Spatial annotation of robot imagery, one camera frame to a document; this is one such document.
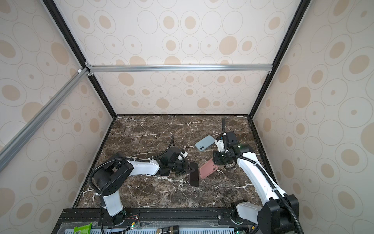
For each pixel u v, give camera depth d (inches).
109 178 18.6
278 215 15.2
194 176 33.4
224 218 28.7
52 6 26.5
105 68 35.5
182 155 29.3
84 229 27.1
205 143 40.7
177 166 30.6
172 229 26.6
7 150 20.0
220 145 29.2
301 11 27.3
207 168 34.3
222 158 26.6
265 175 17.8
